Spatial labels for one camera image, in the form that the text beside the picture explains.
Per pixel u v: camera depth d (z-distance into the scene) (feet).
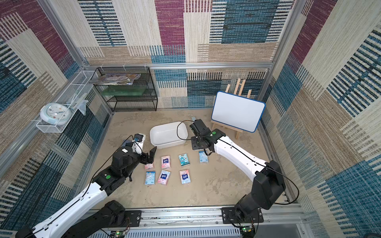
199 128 2.05
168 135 3.44
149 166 2.92
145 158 2.21
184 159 2.99
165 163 2.93
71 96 2.66
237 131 3.17
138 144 2.03
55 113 2.21
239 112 2.93
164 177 2.79
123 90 3.26
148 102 3.91
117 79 2.79
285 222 2.43
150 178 2.77
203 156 3.01
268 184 1.36
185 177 2.78
